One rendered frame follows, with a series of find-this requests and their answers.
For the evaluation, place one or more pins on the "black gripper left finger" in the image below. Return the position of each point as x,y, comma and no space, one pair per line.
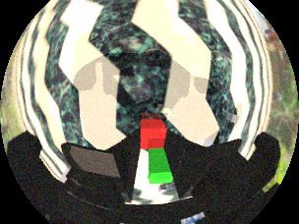
119,162

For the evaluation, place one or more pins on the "green block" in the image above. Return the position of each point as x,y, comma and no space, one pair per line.
159,171
156,151

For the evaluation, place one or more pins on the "red block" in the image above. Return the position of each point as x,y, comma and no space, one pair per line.
152,133

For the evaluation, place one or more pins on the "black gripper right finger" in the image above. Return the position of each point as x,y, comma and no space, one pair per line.
189,161

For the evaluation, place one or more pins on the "small white cube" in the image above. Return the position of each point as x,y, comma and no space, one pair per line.
236,119

